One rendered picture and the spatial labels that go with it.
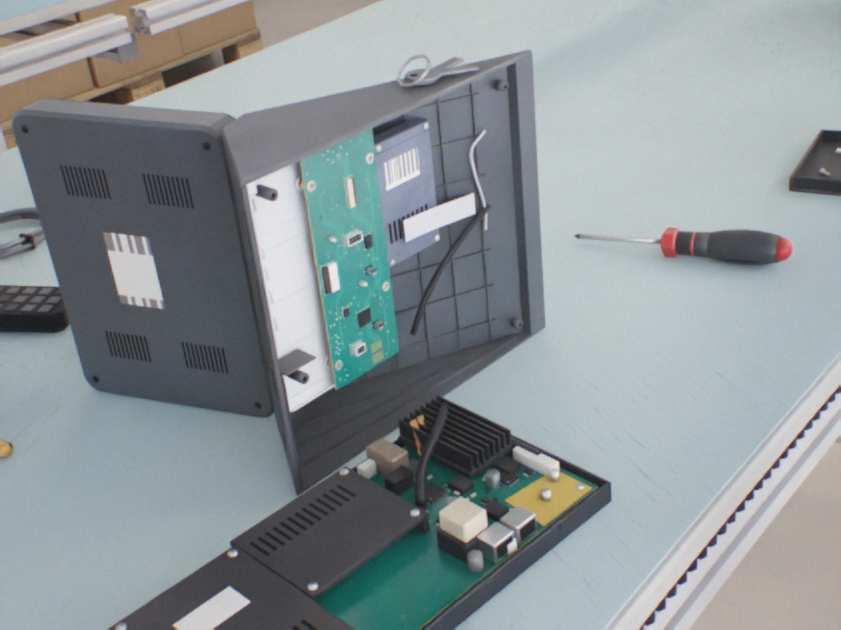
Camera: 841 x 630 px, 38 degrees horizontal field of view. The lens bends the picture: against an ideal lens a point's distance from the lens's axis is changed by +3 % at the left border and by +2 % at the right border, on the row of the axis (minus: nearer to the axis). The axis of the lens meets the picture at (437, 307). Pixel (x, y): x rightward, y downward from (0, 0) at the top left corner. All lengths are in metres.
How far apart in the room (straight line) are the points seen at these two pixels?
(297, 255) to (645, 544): 0.26
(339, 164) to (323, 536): 0.21
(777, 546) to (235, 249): 1.63
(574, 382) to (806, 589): 1.39
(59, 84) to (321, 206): 3.73
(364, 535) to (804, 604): 1.54
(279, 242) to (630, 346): 0.28
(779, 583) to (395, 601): 1.58
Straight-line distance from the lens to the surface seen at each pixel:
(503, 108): 0.80
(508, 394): 0.81
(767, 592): 2.17
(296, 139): 0.69
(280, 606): 0.64
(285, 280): 0.71
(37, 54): 2.19
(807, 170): 1.13
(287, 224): 0.70
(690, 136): 1.21
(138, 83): 4.60
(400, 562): 0.67
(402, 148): 0.75
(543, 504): 0.70
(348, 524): 0.68
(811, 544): 2.27
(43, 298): 1.00
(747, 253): 0.95
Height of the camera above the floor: 1.45
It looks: 29 degrees down
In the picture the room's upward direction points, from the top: 6 degrees counter-clockwise
